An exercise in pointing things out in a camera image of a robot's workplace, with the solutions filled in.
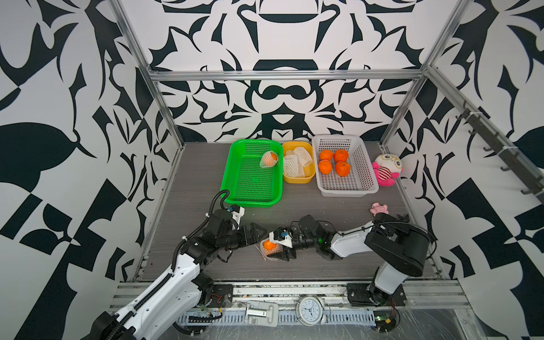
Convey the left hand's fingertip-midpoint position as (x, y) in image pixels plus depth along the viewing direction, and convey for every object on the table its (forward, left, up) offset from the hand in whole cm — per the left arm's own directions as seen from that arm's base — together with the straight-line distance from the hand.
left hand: (257, 230), depth 79 cm
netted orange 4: (-6, -5, -3) cm, 8 cm away
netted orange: (+38, -41, -4) cm, 56 cm away
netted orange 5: (+37, -5, -3) cm, 38 cm away
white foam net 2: (+38, -22, -2) cm, 44 cm away
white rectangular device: (-25, -1, -8) cm, 26 cm away
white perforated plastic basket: (+26, -49, -7) cm, 56 cm away
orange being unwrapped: (+39, -34, -4) cm, 52 cm away
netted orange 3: (+31, -41, -4) cm, 51 cm away
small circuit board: (-28, -42, -11) cm, 51 cm away
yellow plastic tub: (+34, -26, -8) cm, 43 cm away
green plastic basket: (+26, +4, -9) cm, 28 cm away
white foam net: (+29, -15, +1) cm, 33 cm away
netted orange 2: (+32, -32, -4) cm, 45 cm away
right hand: (-3, -4, -5) cm, 6 cm away
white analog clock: (-25, -17, -6) cm, 30 cm away
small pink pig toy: (+11, -51, -7) cm, 53 cm away
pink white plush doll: (+30, -62, -4) cm, 68 cm away
